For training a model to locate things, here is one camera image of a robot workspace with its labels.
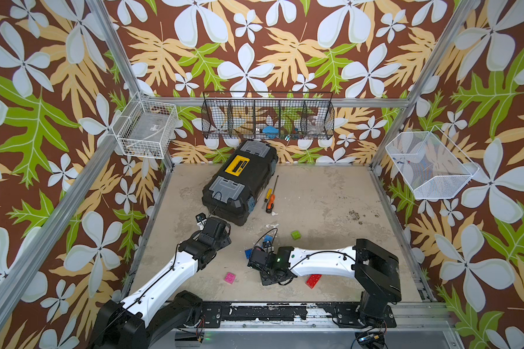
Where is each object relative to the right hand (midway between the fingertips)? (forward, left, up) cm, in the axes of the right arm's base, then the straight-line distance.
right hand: (264, 278), depth 82 cm
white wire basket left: (+48, +49, +35) cm, 77 cm away
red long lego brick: (-1, -19, 0) cm, 19 cm away
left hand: (+14, +17, +8) cm, 23 cm away
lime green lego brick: (+18, -14, +1) cm, 23 cm away
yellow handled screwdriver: (+41, -3, +1) cm, 41 cm away
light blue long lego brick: (+15, -1, +3) cm, 16 cm away
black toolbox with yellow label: (+28, +12, +18) cm, 36 cm away
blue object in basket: (+54, -3, +28) cm, 61 cm away
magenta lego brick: (0, +13, +2) cm, 13 cm away
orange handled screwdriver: (+33, -3, +2) cm, 33 cm away
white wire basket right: (+33, -65, +27) cm, 77 cm away
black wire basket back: (+63, -2, +31) cm, 70 cm away
